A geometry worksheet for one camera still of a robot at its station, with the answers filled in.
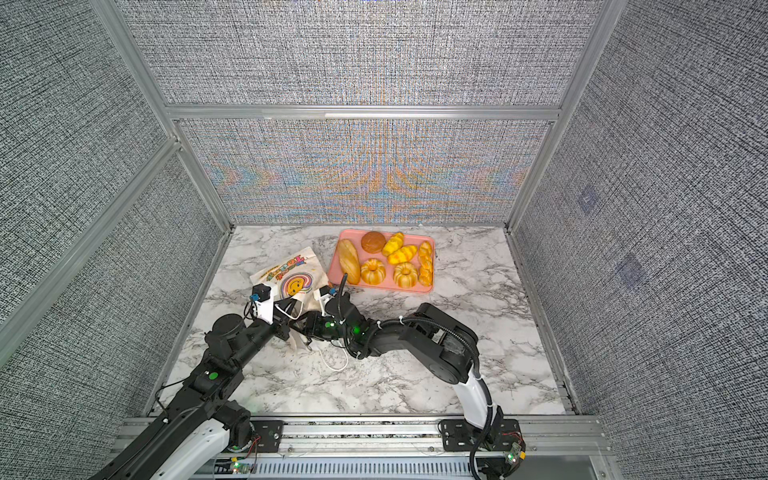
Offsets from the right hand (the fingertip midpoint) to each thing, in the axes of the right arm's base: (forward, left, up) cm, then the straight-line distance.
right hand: (291, 326), depth 82 cm
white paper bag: (+11, -1, +8) cm, 14 cm away
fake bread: (+28, -13, -5) cm, 31 cm away
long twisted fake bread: (+28, -40, -8) cm, 50 cm away
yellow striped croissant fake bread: (+31, -32, -7) cm, 45 cm away
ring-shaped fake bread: (+22, -32, -6) cm, 40 cm away
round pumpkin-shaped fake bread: (+23, -22, -5) cm, 32 cm away
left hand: (+2, -3, +10) cm, 11 cm away
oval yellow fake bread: (+37, -29, -6) cm, 47 cm away
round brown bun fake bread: (+37, -21, -6) cm, 43 cm away
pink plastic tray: (+25, -8, -9) cm, 28 cm away
